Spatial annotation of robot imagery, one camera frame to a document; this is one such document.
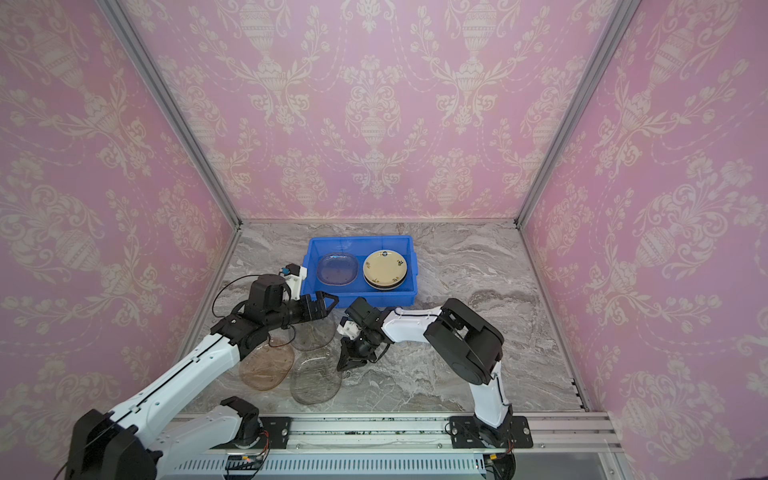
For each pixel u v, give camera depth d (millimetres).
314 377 831
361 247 1104
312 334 917
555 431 760
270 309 627
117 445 383
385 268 1027
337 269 1056
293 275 728
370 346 765
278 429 748
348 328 852
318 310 702
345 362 828
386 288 989
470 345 506
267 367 852
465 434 729
